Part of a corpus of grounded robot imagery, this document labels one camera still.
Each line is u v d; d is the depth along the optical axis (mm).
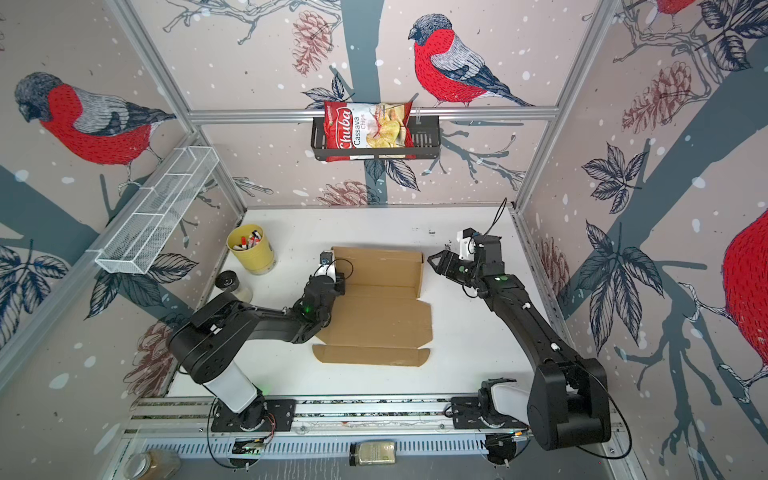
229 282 862
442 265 745
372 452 657
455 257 741
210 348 459
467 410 739
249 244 951
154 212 776
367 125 876
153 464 608
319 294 703
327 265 777
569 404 400
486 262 636
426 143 928
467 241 756
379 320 871
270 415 728
